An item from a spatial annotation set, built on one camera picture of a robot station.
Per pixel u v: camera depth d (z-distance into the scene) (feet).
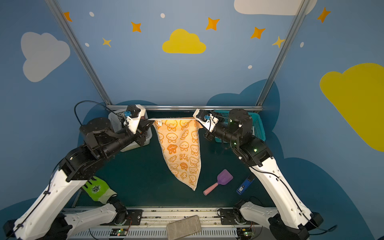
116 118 3.65
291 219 1.19
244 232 2.32
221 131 1.62
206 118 1.49
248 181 2.70
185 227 2.26
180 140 2.14
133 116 1.42
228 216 2.42
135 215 2.48
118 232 2.32
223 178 2.83
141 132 1.56
